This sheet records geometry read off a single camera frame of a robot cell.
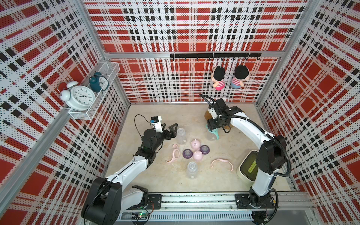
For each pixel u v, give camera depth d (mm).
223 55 890
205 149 927
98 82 715
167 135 724
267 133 494
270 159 473
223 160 846
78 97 621
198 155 884
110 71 820
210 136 977
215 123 777
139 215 694
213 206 734
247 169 784
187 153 908
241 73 918
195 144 909
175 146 935
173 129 734
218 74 958
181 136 891
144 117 688
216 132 896
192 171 726
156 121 704
